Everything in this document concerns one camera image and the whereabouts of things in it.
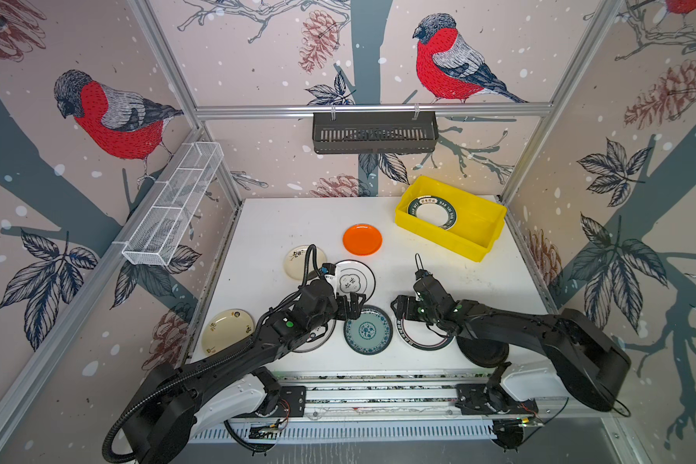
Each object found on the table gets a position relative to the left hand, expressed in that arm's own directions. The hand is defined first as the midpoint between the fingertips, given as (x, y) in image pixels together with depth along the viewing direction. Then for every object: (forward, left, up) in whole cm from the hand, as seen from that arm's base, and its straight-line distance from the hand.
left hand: (358, 292), depth 80 cm
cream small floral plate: (+19, +23, -14) cm, 34 cm away
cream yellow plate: (-6, +41, -12) cm, 43 cm away
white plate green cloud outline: (+12, +2, -13) cm, 18 cm away
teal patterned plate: (-7, -4, -13) cm, 15 cm away
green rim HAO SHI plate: (+42, -31, -11) cm, 54 cm away
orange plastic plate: (+28, -1, -13) cm, 31 cm away
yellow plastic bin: (+36, -48, -11) cm, 62 cm away
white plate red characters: (-11, +11, -11) cm, 19 cm away
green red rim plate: (-9, -17, -10) cm, 22 cm away
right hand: (+1, -13, -10) cm, 17 cm away
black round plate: (-13, -36, -10) cm, 39 cm away
